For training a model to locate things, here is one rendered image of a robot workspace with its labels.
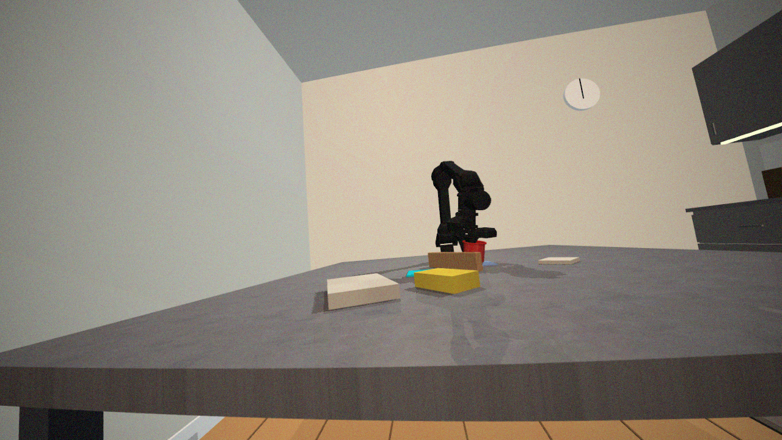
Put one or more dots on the yellow block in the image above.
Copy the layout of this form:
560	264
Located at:
447	280

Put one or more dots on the red translucent cup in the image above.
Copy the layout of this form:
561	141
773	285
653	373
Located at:
475	247

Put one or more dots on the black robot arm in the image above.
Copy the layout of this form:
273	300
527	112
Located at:
471	196

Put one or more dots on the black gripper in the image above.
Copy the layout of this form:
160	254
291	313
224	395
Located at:
474	233

